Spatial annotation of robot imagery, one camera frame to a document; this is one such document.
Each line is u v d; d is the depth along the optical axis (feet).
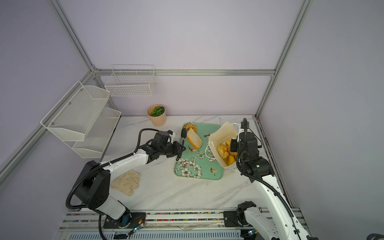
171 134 2.72
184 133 3.07
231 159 2.82
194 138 3.31
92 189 1.45
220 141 3.13
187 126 3.64
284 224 1.28
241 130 2.09
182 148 2.81
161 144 2.27
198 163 3.07
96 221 2.44
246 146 1.64
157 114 3.52
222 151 2.80
